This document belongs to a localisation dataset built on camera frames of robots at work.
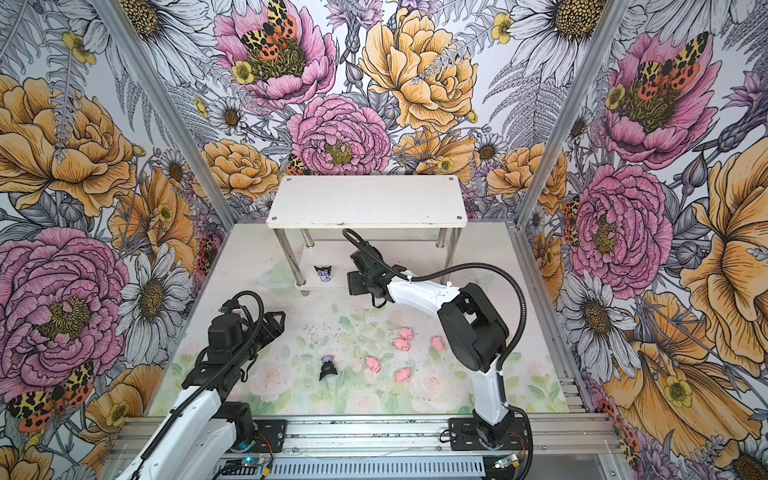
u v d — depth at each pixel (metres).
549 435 0.77
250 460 0.71
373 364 0.84
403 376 0.83
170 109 0.89
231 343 0.65
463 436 0.74
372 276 0.73
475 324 0.52
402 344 0.88
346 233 0.74
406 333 0.90
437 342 0.89
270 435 0.74
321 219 0.74
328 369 0.83
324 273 0.92
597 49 0.77
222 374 0.58
